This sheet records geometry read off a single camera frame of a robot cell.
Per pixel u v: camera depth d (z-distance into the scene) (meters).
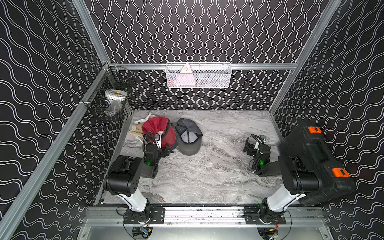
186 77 0.91
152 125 0.95
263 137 0.82
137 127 0.93
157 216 0.74
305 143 0.75
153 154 0.73
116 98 0.82
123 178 0.47
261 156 0.75
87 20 0.73
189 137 1.04
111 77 0.94
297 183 0.46
